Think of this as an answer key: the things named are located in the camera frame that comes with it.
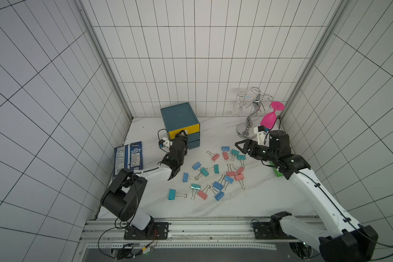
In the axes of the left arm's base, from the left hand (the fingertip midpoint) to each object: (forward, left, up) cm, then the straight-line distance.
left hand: (185, 134), depth 89 cm
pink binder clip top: (-5, -18, -16) cm, 24 cm away
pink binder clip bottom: (-28, -10, -16) cm, 34 cm away
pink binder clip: (-4, -24, -16) cm, 29 cm away
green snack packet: (-31, -35, +18) cm, 50 cm away
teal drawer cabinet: (+9, +3, +4) cm, 10 cm away
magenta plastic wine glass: (+10, -49, +2) cm, 50 cm away
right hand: (-13, -24, +8) cm, 28 cm away
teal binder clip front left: (-28, +6, -16) cm, 33 cm away
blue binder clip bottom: (-28, -18, -16) cm, 38 cm away
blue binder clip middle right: (-20, -24, -16) cm, 35 cm away
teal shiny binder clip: (-24, -6, -16) cm, 30 cm away
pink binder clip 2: (-15, -26, -18) cm, 35 cm away
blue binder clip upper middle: (-10, -6, -17) cm, 21 cm away
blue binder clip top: (+1, -25, -16) cm, 29 cm away
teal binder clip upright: (-13, -18, -17) cm, 28 cm away
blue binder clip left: (-18, 0, -16) cm, 24 cm away
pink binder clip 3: (-14, -32, -16) cm, 38 cm away
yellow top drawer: (+2, -3, +1) cm, 4 cm away
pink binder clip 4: (-18, -31, -17) cm, 40 cm away
